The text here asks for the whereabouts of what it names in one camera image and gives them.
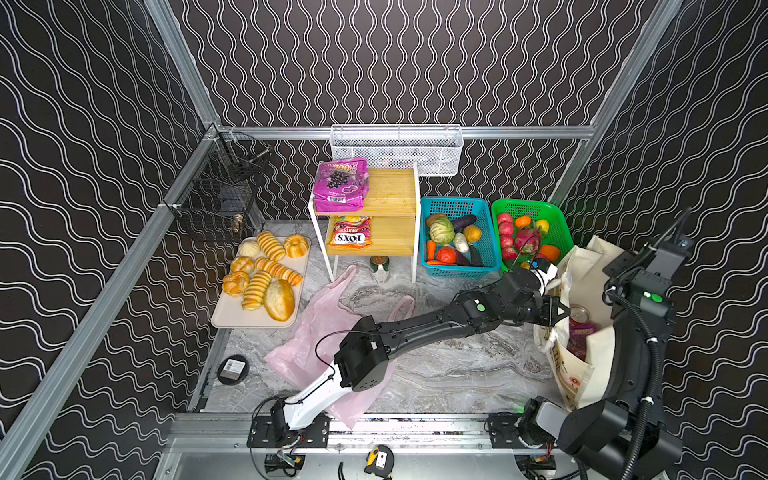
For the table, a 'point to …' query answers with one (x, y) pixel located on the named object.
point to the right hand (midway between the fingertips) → (642, 261)
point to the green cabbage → (442, 231)
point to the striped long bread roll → (256, 289)
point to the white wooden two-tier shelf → (393, 204)
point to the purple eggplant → (460, 223)
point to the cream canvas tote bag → (579, 281)
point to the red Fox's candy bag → (351, 232)
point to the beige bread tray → (285, 257)
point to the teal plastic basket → (486, 248)
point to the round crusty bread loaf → (279, 300)
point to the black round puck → (233, 370)
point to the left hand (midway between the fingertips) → (598, 319)
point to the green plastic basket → (558, 233)
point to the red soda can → (579, 314)
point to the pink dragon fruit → (528, 240)
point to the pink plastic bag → (315, 337)
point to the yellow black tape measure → (380, 462)
